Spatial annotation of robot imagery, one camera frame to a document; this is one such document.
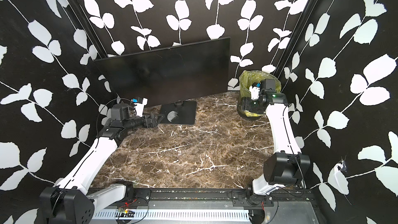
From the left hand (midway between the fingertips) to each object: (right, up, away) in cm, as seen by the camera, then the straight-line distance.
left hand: (157, 113), depth 78 cm
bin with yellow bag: (+50, +20, +17) cm, 57 cm away
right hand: (+46, +4, +2) cm, 46 cm away
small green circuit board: (-13, -45, -8) cm, 47 cm away
